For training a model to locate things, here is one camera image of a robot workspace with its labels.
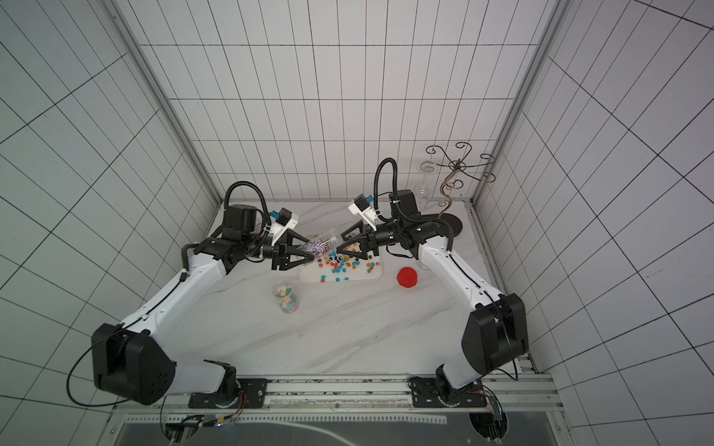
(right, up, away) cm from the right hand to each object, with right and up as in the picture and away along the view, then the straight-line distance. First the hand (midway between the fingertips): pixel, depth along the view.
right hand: (344, 237), depth 72 cm
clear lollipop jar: (+28, -12, +26) cm, 40 cm away
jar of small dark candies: (-5, -1, -4) cm, 6 cm away
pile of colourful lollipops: (-3, -11, +25) cm, 28 cm away
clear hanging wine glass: (+25, +21, +13) cm, 36 cm away
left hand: (-10, -4, 0) cm, 11 cm away
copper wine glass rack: (+35, +18, +17) cm, 43 cm away
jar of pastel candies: (-18, -18, +10) cm, 28 cm away
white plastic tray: (-13, -14, +23) cm, 30 cm away
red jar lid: (+21, -15, +23) cm, 35 cm away
